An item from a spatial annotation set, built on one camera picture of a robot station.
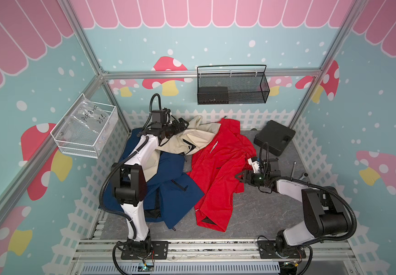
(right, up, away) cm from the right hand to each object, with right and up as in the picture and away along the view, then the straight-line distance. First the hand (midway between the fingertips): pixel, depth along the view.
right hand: (238, 176), depth 91 cm
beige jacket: (-29, +19, +8) cm, 36 cm away
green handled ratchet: (+39, 0, +6) cm, 40 cm away
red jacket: (-12, +4, +7) cm, 15 cm away
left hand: (-29, +26, +1) cm, 39 cm away
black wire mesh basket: (-3, +51, +4) cm, 51 cm away
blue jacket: (-36, -7, -3) cm, 37 cm away
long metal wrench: (+31, -1, +6) cm, 32 cm away
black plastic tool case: (+29, +23, +20) cm, 42 cm away
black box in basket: (-14, +42, -3) cm, 45 cm away
